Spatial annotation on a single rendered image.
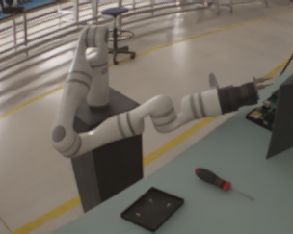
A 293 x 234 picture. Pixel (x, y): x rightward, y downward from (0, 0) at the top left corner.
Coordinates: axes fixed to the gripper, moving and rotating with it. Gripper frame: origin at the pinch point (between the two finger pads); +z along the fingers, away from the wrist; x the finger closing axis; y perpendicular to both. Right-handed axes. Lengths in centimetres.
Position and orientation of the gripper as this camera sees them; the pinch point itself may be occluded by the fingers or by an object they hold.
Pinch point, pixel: (272, 81)
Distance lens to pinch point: 98.5
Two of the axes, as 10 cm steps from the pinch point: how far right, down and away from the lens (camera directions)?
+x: -3.5, -3.6, -8.7
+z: 9.3, -2.2, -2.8
